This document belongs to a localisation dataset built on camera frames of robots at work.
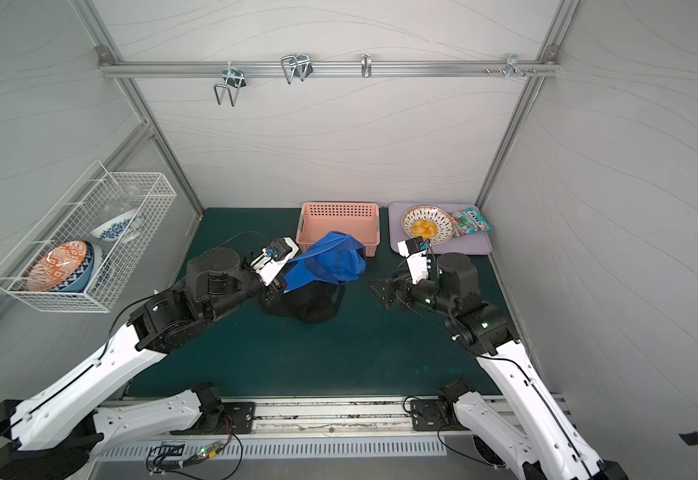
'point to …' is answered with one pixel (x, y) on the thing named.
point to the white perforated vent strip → (290, 448)
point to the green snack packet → (469, 221)
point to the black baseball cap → (312, 303)
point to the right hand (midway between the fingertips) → (382, 277)
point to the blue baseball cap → (337, 257)
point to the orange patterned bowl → (66, 267)
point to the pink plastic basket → (360, 221)
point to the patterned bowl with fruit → (430, 222)
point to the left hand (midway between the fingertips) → (292, 260)
